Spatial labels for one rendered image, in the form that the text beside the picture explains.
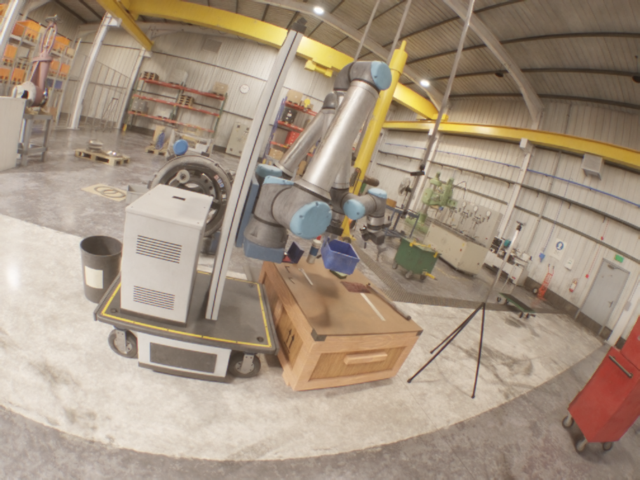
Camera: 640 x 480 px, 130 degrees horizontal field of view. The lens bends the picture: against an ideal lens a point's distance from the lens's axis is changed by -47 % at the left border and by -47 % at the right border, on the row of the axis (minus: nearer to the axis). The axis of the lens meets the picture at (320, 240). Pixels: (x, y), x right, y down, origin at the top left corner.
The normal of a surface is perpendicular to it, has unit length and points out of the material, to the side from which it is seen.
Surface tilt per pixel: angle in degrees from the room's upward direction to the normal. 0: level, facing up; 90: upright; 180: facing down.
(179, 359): 90
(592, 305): 90
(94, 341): 0
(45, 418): 0
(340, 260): 90
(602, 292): 90
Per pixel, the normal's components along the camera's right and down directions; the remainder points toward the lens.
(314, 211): 0.59, 0.48
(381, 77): 0.68, 0.29
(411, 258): -0.83, -0.15
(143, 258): 0.28, 0.35
